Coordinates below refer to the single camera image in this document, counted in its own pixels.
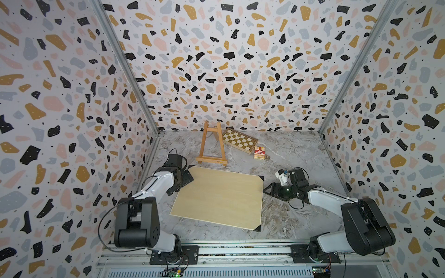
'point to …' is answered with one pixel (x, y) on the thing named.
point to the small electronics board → (173, 273)
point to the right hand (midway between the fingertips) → (268, 192)
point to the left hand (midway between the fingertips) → (184, 182)
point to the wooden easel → (219, 136)
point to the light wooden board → (221, 197)
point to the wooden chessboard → (239, 140)
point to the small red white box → (259, 153)
